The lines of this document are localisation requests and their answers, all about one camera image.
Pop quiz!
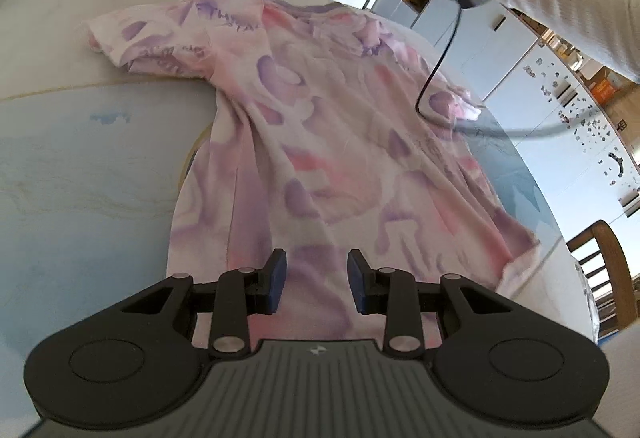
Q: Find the pink and purple t-shirt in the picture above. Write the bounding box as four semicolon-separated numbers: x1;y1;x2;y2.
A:
82;0;543;351

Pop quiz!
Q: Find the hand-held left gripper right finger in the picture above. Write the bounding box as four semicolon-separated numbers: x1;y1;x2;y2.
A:
346;247;501;360

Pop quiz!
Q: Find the person's right forearm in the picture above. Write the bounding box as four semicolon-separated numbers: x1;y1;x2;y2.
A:
472;0;640;85

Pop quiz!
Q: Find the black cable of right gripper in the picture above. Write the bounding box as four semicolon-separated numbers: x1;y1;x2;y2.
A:
415;3;574;140

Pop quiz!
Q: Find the wooden chair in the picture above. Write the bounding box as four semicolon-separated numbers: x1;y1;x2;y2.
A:
567;219;640;335

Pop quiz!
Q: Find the white cabinet with stickers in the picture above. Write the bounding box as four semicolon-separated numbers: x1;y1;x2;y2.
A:
362;0;640;224

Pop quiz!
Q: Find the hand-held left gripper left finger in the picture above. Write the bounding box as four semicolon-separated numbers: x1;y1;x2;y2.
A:
120;247;289;360

